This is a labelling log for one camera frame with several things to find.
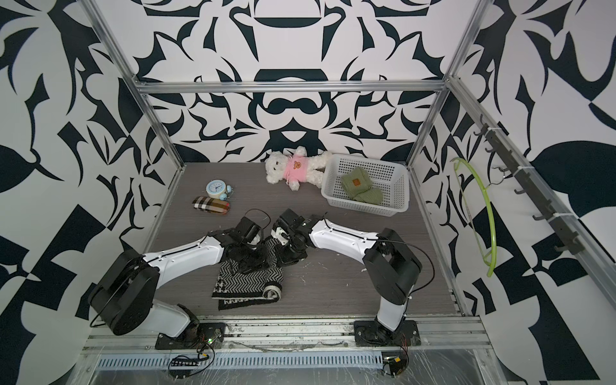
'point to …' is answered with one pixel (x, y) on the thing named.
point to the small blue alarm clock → (217, 188)
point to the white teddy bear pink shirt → (297, 168)
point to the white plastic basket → (392, 178)
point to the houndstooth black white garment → (236, 289)
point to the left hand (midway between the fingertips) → (270, 261)
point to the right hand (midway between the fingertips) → (277, 260)
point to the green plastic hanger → (493, 257)
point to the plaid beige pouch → (210, 204)
